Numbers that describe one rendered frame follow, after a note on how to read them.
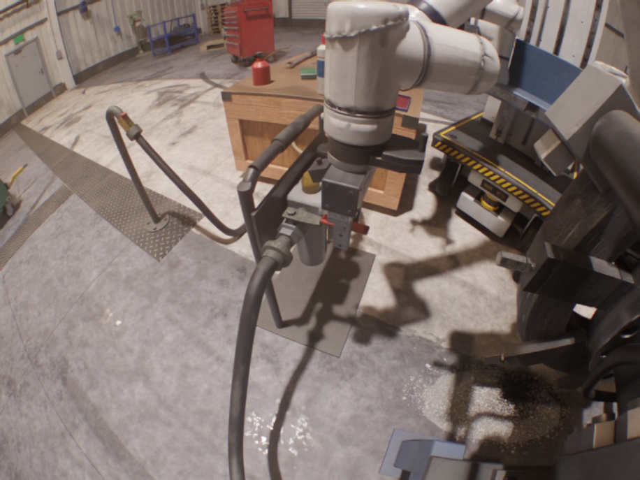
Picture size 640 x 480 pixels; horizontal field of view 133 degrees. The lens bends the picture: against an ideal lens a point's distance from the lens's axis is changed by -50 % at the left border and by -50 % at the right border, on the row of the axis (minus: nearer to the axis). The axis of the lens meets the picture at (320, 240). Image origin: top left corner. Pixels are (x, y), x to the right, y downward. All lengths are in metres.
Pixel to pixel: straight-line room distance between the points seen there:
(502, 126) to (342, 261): 0.98
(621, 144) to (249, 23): 3.73
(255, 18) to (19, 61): 7.86
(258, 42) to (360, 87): 3.59
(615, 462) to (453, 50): 0.49
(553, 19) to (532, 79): 0.31
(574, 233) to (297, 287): 0.80
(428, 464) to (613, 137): 0.57
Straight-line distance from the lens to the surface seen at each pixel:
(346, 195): 0.34
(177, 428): 0.91
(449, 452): 0.62
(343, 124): 0.31
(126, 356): 1.06
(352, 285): 0.95
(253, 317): 0.45
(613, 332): 0.52
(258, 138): 1.25
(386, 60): 0.29
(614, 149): 0.30
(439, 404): 0.89
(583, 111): 0.34
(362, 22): 0.28
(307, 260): 0.68
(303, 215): 0.49
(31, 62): 10.16
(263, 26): 3.87
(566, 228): 0.43
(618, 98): 0.35
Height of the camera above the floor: 0.81
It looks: 49 degrees down
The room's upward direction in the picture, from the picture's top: 1 degrees clockwise
